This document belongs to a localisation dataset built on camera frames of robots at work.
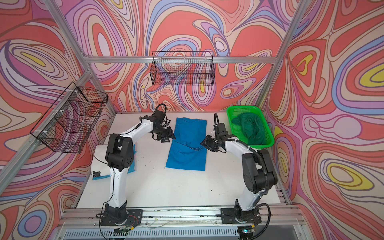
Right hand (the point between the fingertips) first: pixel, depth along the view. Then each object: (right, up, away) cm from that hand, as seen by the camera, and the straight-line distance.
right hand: (204, 147), depth 93 cm
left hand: (-18, +6, +5) cm, 20 cm away
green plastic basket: (+25, +25, +22) cm, 41 cm away
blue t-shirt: (-11, -4, +3) cm, 12 cm away
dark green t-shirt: (+35, +13, +12) cm, 39 cm away
